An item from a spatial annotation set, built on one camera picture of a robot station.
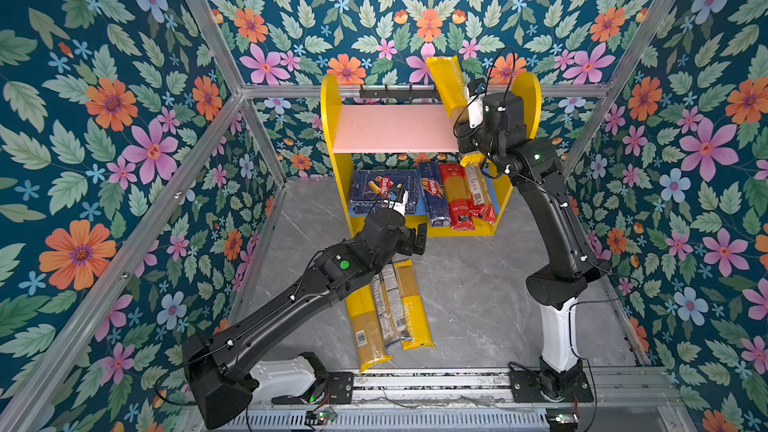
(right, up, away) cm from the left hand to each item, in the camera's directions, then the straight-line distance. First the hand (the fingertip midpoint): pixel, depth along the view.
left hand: (416, 216), depth 68 cm
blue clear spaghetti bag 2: (-5, -29, +13) cm, 32 cm away
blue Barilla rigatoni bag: (-14, +8, +23) cm, 28 cm away
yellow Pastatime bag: (0, -31, +13) cm, 34 cm away
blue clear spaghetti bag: (-9, -27, +15) cm, 33 cm away
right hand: (+13, +24, +2) cm, 27 cm away
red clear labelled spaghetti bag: (+20, +3, +20) cm, 28 cm away
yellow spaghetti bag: (-15, -27, +16) cm, 35 cm away
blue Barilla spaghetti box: (+7, +6, +23) cm, 25 cm away
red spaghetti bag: (+14, +7, +25) cm, 29 cm away
